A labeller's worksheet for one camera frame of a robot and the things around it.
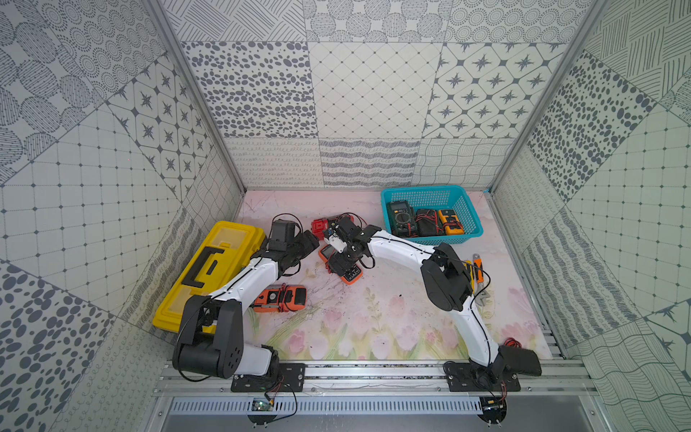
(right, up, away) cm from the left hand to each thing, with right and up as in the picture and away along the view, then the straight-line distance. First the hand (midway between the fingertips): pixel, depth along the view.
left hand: (311, 238), depth 90 cm
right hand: (+11, -9, +6) cm, 16 cm away
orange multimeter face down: (-9, -19, -5) cm, 21 cm away
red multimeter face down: (+1, +4, +13) cm, 14 cm away
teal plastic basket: (+57, +15, +20) cm, 63 cm away
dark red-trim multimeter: (+33, +6, +12) cm, 36 cm away
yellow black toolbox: (-24, -2, -8) cm, 26 cm away
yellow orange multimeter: (+54, +4, +14) cm, 56 cm away
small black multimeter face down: (+43, +5, +10) cm, 44 cm away
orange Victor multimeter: (+14, -13, +1) cm, 19 cm away
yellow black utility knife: (+57, -11, +5) cm, 58 cm away
